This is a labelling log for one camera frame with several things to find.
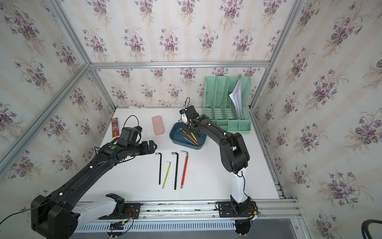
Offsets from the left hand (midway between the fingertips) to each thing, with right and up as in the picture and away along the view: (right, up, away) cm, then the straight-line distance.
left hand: (152, 147), depth 80 cm
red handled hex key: (+18, -14, +8) cm, 24 cm away
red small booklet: (-35, +11, +28) cm, 46 cm away
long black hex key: (+13, -22, 0) cm, 25 cm away
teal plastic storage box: (+13, +4, +21) cm, 25 cm away
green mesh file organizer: (+51, +31, +40) cm, 71 cm away
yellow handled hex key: (+23, +5, +14) cm, 27 cm away
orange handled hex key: (+19, +4, +22) cm, 30 cm away
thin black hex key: (+3, -13, +9) cm, 16 cm away
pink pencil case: (-3, +11, +29) cm, 31 cm away
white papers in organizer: (+50, +31, +12) cm, 60 cm away
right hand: (+20, +11, +16) cm, 28 cm away
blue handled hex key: (+21, 0, +19) cm, 28 cm away
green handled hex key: (+8, -15, +8) cm, 19 cm away
